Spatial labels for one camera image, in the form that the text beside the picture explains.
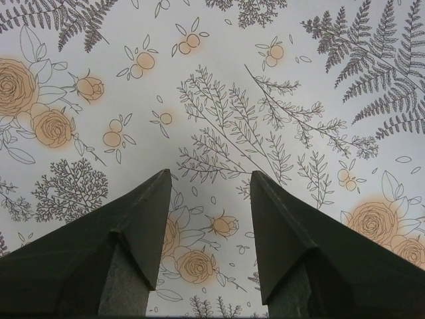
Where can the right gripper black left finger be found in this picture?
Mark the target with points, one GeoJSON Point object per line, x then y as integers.
{"type": "Point", "coordinates": [102, 265]}

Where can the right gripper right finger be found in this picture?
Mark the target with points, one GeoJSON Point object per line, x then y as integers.
{"type": "Point", "coordinates": [311, 266]}

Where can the floral table mat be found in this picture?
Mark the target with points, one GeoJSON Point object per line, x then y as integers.
{"type": "Point", "coordinates": [324, 97]}

